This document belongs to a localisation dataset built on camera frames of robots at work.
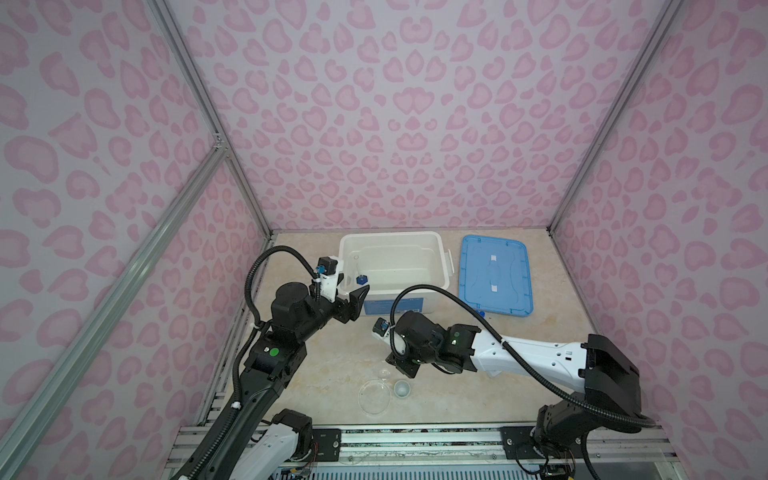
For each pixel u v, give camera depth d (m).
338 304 0.62
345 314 0.63
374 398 0.81
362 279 1.04
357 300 0.64
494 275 1.07
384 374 0.84
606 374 0.46
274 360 0.50
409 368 0.68
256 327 0.55
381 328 0.68
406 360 0.67
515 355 0.48
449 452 0.72
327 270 0.59
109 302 0.55
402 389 0.81
